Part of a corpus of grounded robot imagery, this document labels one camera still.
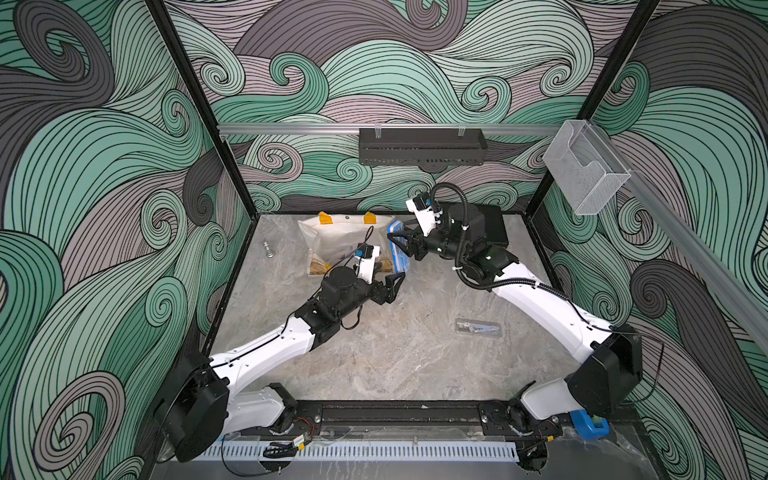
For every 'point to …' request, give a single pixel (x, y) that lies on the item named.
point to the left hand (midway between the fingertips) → (393, 267)
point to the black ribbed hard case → (494, 226)
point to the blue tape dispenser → (584, 423)
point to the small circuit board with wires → (285, 449)
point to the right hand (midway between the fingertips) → (391, 231)
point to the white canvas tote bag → (333, 240)
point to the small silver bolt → (269, 254)
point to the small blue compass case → (400, 259)
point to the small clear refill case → (478, 327)
